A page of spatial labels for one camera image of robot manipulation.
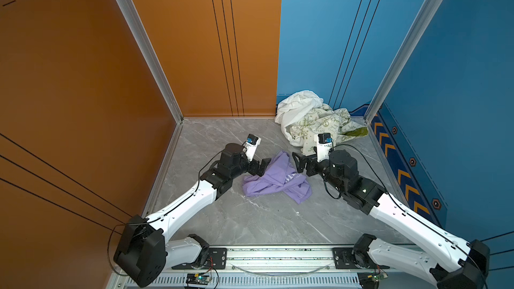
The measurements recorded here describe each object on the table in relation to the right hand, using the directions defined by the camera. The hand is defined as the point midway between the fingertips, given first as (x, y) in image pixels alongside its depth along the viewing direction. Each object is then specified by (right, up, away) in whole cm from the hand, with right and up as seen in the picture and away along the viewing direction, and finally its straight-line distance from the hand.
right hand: (301, 151), depth 72 cm
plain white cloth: (+2, +21, +37) cm, 42 cm away
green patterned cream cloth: (+23, +12, +27) cm, 38 cm away
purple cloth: (-6, -12, +15) cm, 20 cm away
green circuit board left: (-37, -45, -1) cm, 59 cm away
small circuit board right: (+27, -44, -3) cm, 52 cm away
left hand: (-15, -1, +8) cm, 17 cm away
